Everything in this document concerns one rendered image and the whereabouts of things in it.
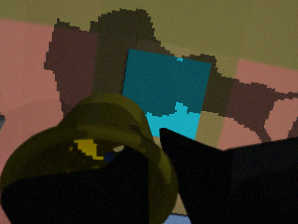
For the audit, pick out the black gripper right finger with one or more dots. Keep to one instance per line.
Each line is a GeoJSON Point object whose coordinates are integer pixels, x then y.
{"type": "Point", "coordinates": [210, 180]}

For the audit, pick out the light grey flat block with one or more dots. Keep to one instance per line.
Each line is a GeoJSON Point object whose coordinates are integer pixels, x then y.
{"type": "Point", "coordinates": [2, 121]}

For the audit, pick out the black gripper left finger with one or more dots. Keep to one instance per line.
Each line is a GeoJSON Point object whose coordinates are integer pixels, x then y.
{"type": "Point", "coordinates": [118, 191]}

